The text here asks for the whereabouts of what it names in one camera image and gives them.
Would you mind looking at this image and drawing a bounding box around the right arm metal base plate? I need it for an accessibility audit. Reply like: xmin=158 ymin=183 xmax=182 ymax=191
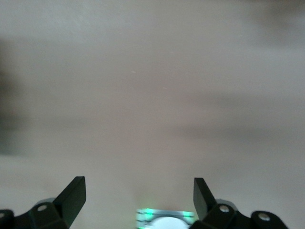
xmin=135 ymin=208 xmax=195 ymax=229

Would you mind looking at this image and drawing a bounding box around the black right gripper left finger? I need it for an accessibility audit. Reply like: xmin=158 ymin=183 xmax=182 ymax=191
xmin=0 ymin=176 xmax=87 ymax=229

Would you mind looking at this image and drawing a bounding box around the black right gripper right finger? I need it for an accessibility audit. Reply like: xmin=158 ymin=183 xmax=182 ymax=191
xmin=190 ymin=177 xmax=289 ymax=229

